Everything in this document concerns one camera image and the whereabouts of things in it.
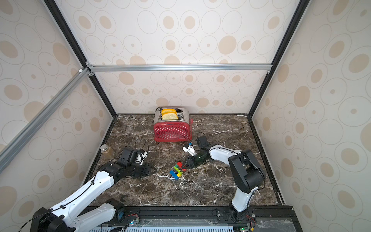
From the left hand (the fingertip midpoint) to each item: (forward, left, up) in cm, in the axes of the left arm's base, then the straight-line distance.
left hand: (157, 171), depth 78 cm
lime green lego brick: (+3, -11, -7) cm, 14 cm away
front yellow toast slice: (+33, -5, +9) cm, 34 cm away
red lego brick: (+6, -12, -5) cm, 15 cm away
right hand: (+4, -15, -7) cm, 17 cm away
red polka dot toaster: (+27, -7, +7) cm, 29 cm away
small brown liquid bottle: (+13, +34, -4) cm, 36 cm away
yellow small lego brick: (+1, -12, -8) cm, 14 cm away
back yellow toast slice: (+37, -4, +9) cm, 39 cm away
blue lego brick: (+1, -9, -8) cm, 12 cm away
